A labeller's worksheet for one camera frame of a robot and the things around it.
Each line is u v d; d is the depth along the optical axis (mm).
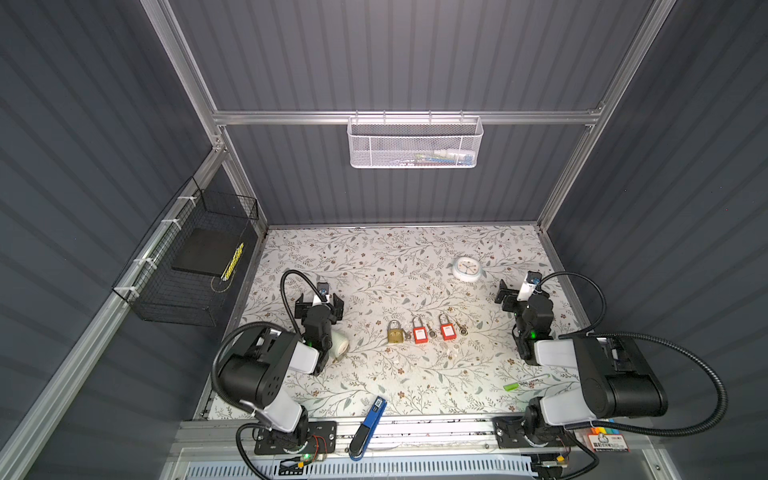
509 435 732
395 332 911
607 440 721
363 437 696
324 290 788
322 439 722
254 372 458
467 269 1045
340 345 810
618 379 451
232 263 738
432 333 912
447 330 909
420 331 902
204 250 765
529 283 780
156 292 664
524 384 818
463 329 922
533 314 701
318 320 712
